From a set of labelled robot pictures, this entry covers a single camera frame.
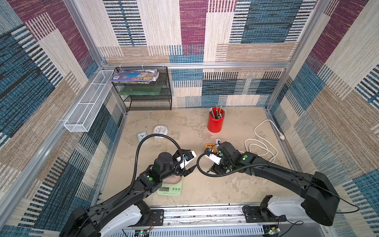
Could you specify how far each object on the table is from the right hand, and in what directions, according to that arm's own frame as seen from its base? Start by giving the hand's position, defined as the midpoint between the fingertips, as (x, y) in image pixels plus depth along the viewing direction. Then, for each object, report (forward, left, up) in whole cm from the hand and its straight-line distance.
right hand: (216, 164), depth 83 cm
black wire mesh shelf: (+52, +36, +1) cm, 63 cm away
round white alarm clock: (+29, +36, -5) cm, 46 cm away
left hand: (0, +13, +10) cm, 17 cm away
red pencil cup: (+30, -2, -2) cm, 30 cm away
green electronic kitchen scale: (-11, +25, -7) cm, 28 cm away
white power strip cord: (+20, -34, -8) cm, 41 cm away
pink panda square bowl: (-8, +24, -1) cm, 25 cm away
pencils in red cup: (+34, -4, +3) cm, 34 cm away
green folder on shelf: (+46, +47, +16) cm, 67 cm away
